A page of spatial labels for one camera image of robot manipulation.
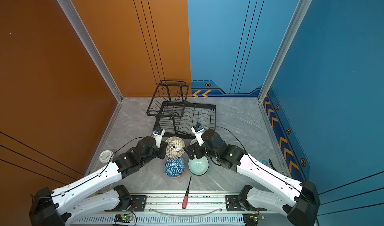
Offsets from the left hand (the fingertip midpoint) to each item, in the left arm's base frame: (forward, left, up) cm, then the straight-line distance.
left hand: (167, 142), depth 79 cm
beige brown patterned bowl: (-1, -4, -4) cm, 6 cm away
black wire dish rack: (+10, -4, +9) cm, 15 cm away
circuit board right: (-31, -45, -14) cm, 57 cm away
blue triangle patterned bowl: (-9, -3, -13) cm, 16 cm away
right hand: (-3, -13, +5) cm, 14 cm away
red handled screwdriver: (-24, -10, -14) cm, 30 cm away
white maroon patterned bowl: (+6, -14, -11) cm, 18 cm away
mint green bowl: (-9, -17, -12) cm, 23 cm away
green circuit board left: (-32, +20, -17) cm, 41 cm away
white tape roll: (-5, +36, -9) cm, 37 cm away
